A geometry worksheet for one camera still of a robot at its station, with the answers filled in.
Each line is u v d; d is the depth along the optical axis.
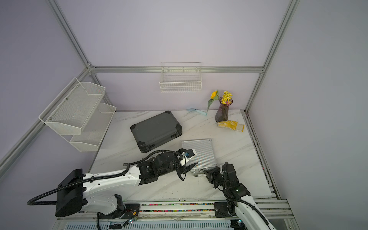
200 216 0.73
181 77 0.96
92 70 0.93
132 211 0.73
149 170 0.56
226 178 0.63
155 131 0.98
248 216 0.53
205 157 0.86
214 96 0.96
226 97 0.95
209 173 0.78
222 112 1.05
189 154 0.59
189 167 0.63
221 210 0.73
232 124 1.10
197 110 1.22
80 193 0.41
